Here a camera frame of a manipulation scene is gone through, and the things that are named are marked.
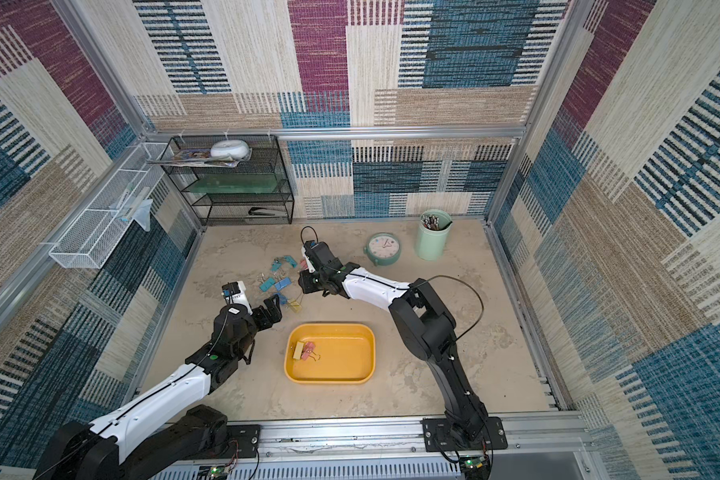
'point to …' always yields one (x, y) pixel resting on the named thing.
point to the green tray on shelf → (234, 183)
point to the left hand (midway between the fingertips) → (266, 299)
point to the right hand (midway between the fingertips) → (300, 278)
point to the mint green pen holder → (431, 245)
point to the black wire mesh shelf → (235, 209)
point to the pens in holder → (431, 222)
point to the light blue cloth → (142, 214)
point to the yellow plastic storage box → (347, 353)
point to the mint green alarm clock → (383, 248)
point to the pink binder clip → (308, 349)
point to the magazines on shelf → (201, 158)
